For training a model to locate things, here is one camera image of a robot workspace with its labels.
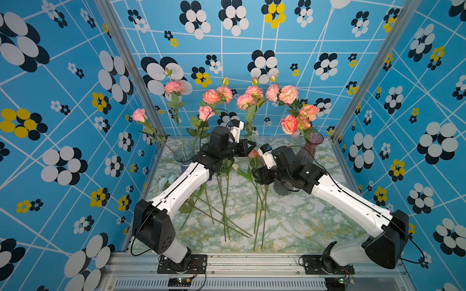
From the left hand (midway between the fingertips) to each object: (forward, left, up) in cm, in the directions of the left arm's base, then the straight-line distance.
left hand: (258, 142), depth 74 cm
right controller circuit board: (-45, -31, -32) cm, 63 cm away
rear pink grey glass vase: (+11, -29, -22) cm, 38 cm away
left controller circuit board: (-44, +32, -36) cm, 65 cm away
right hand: (-7, -2, -9) cm, 12 cm away
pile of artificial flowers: (-9, +10, -33) cm, 36 cm away
